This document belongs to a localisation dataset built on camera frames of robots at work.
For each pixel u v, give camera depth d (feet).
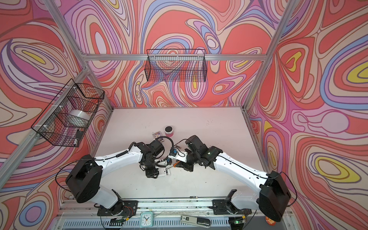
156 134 3.32
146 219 2.26
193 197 2.52
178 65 3.16
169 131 3.24
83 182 1.42
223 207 2.40
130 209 2.37
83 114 2.41
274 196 1.30
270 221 2.30
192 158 2.10
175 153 2.10
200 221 2.15
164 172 2.75
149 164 2.31
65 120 2.42
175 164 2.46
